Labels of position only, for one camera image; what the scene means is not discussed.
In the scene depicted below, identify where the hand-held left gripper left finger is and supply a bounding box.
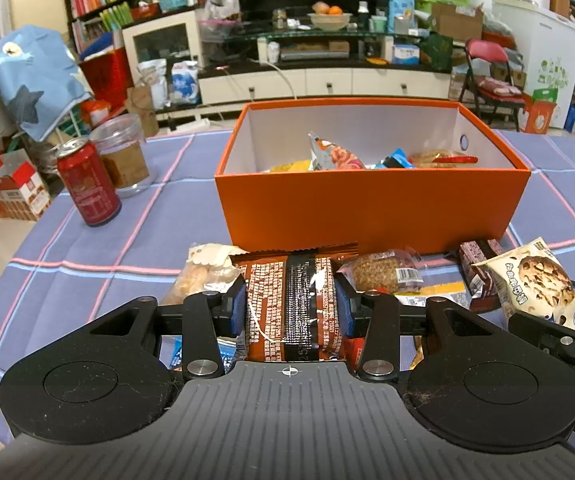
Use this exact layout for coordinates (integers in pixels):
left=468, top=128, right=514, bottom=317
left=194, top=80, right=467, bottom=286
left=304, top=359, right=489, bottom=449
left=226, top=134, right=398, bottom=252
left=88, top=277, right=248, bottom=381

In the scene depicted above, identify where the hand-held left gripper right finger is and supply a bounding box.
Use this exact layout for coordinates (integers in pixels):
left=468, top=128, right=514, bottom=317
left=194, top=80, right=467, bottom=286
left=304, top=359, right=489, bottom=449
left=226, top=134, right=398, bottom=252
left=336, top=272, right=508, bottom=382

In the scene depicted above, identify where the brown snack packet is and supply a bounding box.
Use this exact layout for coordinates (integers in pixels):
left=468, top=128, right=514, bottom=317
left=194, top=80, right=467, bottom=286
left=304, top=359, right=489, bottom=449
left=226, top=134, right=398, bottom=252
left=230, top=242, right=359, bottom=363

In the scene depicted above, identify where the beige bread packet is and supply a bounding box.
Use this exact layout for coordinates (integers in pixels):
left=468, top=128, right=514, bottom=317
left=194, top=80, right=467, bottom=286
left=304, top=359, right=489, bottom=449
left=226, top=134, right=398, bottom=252
left=160, top=242, right=248, bottom=306

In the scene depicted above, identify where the brown bun packet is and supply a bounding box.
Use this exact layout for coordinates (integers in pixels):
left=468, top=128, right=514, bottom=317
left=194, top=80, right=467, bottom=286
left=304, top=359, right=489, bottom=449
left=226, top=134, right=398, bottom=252
left=337, top=249, right=425, bottom=296

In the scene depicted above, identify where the white chocolate cookie packet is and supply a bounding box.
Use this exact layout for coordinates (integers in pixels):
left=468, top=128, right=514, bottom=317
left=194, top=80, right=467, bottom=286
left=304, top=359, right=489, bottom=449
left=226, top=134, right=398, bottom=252
left=470, top=237, right=575, bottom=343

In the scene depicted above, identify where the orange cardboard box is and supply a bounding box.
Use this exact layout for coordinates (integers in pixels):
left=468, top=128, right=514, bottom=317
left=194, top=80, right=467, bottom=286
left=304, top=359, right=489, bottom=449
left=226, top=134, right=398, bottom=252
left=214, top=99, right=532, bottom=256

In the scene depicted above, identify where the yellow chip bag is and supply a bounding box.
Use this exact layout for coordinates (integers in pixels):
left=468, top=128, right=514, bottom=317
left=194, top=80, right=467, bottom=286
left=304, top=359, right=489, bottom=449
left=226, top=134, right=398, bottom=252
left=268, top=159, right=315, bottom=173

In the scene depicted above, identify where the silver foil snack packet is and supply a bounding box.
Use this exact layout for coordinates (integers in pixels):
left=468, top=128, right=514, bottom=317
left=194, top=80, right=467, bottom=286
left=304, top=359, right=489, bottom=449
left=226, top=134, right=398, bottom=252
left=307, top=131, right=365, bottom=171

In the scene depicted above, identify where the red-edged cracker packet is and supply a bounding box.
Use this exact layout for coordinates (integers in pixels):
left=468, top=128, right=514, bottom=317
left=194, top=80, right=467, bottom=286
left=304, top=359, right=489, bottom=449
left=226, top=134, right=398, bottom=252
left=410, top=149, right=479, bottom=168

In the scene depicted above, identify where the red snack packet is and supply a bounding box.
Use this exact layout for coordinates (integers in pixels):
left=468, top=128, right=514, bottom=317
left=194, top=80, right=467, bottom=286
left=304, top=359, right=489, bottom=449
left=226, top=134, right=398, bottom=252
left=345, top=337, right=368, bottom=363

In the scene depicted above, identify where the blue white snack packet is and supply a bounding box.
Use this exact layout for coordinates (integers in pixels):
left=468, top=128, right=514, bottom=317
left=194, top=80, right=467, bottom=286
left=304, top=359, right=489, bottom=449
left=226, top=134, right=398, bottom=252
left=170, top=337, right=241, bottom=371

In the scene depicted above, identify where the yellow white snack packet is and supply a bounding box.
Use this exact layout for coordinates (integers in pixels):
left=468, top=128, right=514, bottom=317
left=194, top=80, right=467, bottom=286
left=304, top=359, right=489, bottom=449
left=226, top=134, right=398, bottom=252
left=397, top=282, right=471, bottom=311

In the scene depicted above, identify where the maroon snack packet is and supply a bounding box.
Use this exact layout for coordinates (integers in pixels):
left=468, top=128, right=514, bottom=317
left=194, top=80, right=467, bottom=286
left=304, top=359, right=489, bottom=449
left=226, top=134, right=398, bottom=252
left=455, top=239, right=505, bottom=313

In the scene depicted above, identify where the purple plaid tablecloth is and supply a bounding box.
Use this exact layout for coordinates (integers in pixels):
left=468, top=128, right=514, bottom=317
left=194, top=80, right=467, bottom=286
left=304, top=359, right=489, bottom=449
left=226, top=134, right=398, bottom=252
left=0, top=127, right=575, bottom=446

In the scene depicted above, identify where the clear plastic jar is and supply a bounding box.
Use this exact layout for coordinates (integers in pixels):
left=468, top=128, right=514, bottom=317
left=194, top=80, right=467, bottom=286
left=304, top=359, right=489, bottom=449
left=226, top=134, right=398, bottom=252
left=89, top=114, right=152, bottom=198

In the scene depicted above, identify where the red drink can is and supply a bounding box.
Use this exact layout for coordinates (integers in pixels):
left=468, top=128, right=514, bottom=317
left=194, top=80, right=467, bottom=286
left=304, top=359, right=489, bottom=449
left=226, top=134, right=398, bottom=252
left=56, top=137, right=122, bottom=227

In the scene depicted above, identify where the orange green paper bag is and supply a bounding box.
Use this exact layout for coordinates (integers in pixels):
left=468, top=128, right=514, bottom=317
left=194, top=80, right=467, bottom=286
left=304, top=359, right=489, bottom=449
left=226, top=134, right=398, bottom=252
left=522, top=87, right=558, bottom=135

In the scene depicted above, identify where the brown paper bag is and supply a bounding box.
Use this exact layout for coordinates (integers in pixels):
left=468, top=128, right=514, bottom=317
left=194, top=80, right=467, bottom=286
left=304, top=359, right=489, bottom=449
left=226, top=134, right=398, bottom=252
left=125, top=82, right=161, bottom=138

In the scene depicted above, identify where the white television stand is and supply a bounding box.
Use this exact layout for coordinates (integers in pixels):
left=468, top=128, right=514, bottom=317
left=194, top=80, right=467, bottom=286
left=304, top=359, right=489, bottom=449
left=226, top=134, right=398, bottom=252
left=198, top=30, right=455, bottom=108

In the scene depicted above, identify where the white blue bag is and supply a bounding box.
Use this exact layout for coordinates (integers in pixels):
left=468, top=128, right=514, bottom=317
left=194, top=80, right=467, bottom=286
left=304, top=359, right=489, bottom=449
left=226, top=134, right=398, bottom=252
left=170, top=60, right=202, bottom=106

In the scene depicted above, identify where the red white carton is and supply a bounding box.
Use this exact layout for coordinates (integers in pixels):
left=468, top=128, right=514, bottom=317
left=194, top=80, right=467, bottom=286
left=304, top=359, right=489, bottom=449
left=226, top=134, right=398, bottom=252
left=0, top=152, right=51, bottom=222

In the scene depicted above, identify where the white chest freezer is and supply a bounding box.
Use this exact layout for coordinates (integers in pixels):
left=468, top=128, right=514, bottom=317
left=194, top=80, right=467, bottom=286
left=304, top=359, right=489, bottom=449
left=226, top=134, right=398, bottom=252
left=492, top=0, right=575, bottom=131

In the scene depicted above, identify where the red bag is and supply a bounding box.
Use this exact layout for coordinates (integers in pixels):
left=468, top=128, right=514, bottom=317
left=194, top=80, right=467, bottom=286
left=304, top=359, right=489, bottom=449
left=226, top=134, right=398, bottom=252
left=78, top=45, right=131, bottom=106

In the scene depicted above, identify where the red folding chair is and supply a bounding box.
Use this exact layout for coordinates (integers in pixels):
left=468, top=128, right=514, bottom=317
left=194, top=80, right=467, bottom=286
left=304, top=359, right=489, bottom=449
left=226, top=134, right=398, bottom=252
left=460, top=39, right=527, bottom=128

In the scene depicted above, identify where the dark green bag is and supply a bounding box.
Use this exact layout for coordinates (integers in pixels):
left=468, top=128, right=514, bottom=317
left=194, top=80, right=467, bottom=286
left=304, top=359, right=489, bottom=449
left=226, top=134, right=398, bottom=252
left=420, top=32, right=454, bottom=72

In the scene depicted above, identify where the white glass-door cabinet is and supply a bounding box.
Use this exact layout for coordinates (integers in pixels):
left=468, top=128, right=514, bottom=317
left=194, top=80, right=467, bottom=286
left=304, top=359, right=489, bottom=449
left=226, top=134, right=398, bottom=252
left=122, top=10, right=204, bottom=111

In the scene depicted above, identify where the fruit bowl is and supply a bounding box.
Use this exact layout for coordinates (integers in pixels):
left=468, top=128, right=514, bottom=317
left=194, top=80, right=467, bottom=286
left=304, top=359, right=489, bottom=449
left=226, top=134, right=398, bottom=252
left=309, top=12, right=352, bottom=31

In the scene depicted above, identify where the light blue carton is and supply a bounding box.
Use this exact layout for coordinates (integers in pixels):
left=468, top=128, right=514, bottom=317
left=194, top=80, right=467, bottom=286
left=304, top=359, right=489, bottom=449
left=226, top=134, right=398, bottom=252
left=387, top=0, right=415, bottom=35

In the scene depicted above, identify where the plain cardboard box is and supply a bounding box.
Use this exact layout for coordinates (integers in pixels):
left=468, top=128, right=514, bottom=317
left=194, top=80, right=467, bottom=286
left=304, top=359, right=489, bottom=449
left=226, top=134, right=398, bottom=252
left=432, top=2, right=485, bottom=43

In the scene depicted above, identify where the blue fish-print cloth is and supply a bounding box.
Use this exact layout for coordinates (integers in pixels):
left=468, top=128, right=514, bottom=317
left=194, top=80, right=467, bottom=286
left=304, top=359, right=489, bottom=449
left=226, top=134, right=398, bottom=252
left=0, top=25, right=96, bottom=142

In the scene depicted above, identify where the beige standing air conditioner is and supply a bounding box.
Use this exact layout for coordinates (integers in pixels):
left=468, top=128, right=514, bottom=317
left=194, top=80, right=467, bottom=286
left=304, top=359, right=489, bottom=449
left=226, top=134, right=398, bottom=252
left=8, top=0, right=66, bottom=41

